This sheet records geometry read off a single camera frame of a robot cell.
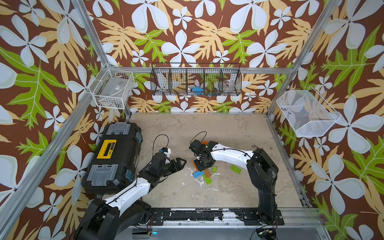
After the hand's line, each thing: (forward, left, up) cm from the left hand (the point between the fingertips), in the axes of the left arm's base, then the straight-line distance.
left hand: (183, 161), depth 85 cm
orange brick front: (-4, -7, +2) cm, 9 cm away
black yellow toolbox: (-5, +34, +8) cm, 36 cm away
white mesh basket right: (+20, -70, +19) cm, 76 cm away
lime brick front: (-8, -14, -8) cm, 18 cm away
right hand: (0, -9, -7) cm, 12 cm away
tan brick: (-4, -14, -7) cm, 17 cm away
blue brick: (-5, -9, -7) cm, 12 cm away
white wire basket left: (+34, +42, +25) cm, 60 cm away
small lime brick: (-2, -19, -7) cm, 20 cm away
